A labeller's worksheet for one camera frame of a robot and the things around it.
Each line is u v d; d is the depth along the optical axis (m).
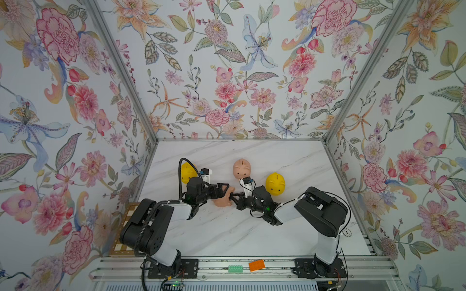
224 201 0.86
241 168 0.96
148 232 0.45
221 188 0.82
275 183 0.90
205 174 0.82
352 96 0.98
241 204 0.82
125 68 0.88
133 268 0.76
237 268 0.73
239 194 0.84
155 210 0.46
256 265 0.75
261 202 0.71
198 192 0.75
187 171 0.93
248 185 0.82
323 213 0.50
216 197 0.81
